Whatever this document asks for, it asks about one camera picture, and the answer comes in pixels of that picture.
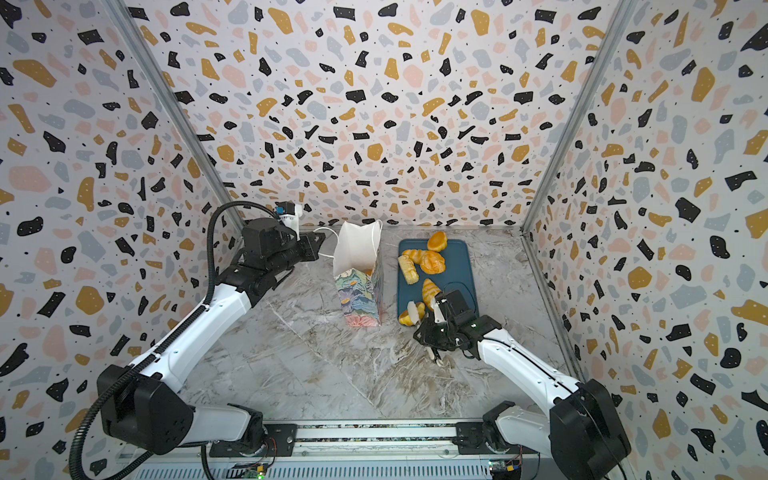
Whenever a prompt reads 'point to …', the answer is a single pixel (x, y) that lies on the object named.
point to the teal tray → (456, 275)
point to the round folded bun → (432, 263)
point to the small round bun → (437, 241)
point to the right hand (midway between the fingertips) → (412, 332)
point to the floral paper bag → (357, 272)
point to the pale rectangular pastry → (409, 269)
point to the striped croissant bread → (429, 291)
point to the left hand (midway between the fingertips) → (324, 229)
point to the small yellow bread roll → (405, 319)
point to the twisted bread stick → (417, 255)
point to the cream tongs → (429, 350)
